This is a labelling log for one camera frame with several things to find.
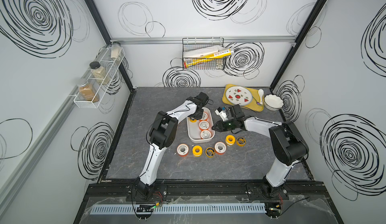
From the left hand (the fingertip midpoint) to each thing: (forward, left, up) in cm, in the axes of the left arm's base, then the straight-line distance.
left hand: (194, 114), depth 102 cm
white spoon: (+22, -51, +1) cm, 56 cm away
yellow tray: (+11, -44, -1) cm, 46 cm away
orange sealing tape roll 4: (-25, +6, -2) cm, 25 cm away
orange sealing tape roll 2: (-8, -6, 0) cm, 10 cm away
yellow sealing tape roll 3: (-17, -23, -1) cm, 28 cm away
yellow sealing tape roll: (-5, +1, -1) cm, 5 cm away
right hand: (-12, -12, +3) cm, 17 cm away
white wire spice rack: (+18, +54, +25) cm, 62 cm away
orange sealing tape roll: (-3, -7, +1) cm, 7 cm away
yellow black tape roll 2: (-18, -29, -1) cm, 34 cm away
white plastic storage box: (-11, 0, -4) cm, 12 cm away
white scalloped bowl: (+12, -58, 0) cm, 59 cm away
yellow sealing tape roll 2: (-25, -2, -1) cm, 25 cm away
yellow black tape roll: (-25, -10, -2) cm, 27 cm away
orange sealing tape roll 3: (-14, -7, -1) cm, 16 cm away
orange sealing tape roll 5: (-22, -16, -1) cm, 28 cm away
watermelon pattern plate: (+19, -34, -1) cm, 39 cm away
